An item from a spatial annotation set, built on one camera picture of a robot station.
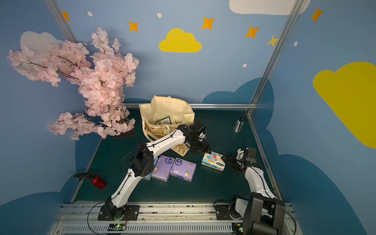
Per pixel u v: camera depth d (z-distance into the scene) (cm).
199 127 75
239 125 102
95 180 75
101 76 59
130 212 74
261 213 41
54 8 68
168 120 99
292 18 73
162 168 83
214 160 88
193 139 73
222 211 75
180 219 74
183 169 84
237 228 71
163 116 103
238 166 74
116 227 71
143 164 56
